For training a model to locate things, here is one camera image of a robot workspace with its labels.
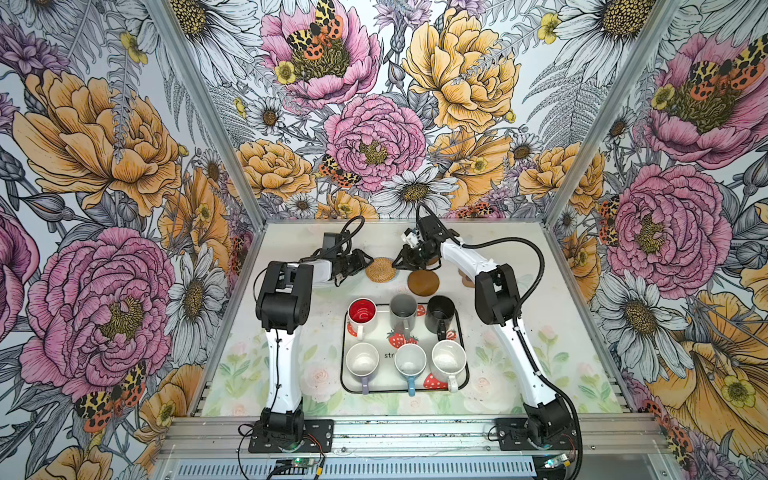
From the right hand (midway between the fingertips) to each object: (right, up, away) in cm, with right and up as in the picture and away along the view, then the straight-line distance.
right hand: (396, 270), depth 104 cm
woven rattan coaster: (-5, 0, +1) cm, 5 cm away
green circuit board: (-22, -42, -33) cm, 58 cm away
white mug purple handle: (-10, -23, -19) cm, 32 cm away
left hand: (-9, +1, +2) cm, 9 cm away
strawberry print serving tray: (-2, -24, -17) cm, 30 cm away
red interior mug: (-11, -11, -12) cm, 20 cm away
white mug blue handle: (+4, -24, -19) cm, 31 cm away
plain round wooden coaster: (+9, -4, -2) cm, 10 cm away
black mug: (+13, -13, -11) cm, 21 cm away
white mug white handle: (+15, -23, -19) cm, 33 cm away
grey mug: (+2, -10, -15) cm, 19 cm away
